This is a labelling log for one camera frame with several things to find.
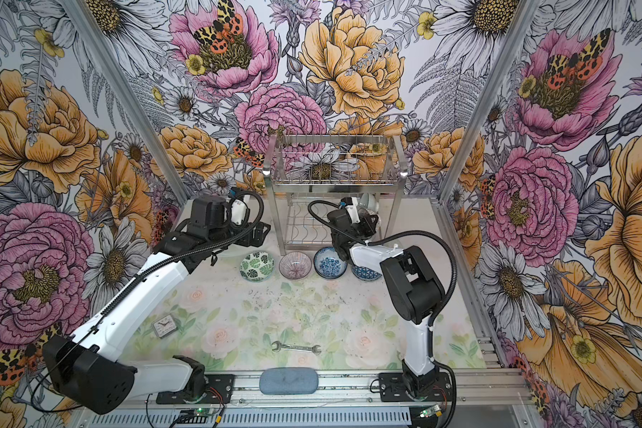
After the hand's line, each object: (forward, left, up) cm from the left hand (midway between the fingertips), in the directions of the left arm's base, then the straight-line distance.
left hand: (254, 232), depth 78 cm
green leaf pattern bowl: (+3, +4, -25) cm, 25 cm away
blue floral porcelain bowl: (+2, -22, -22) cm, 31 cm away
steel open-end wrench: (-25, -7, -25) cm, 35 cm away
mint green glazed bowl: (+25, -39, -14) cm, 48 cm away
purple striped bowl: (+3, -10, -24) cm, 26 cm away
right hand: (+11, -39, -9) cm, 42 cm away
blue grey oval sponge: (-34, -10, -22) cm, 42 cm away
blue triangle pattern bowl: (-2, -34, -22) cm, 41 cm away
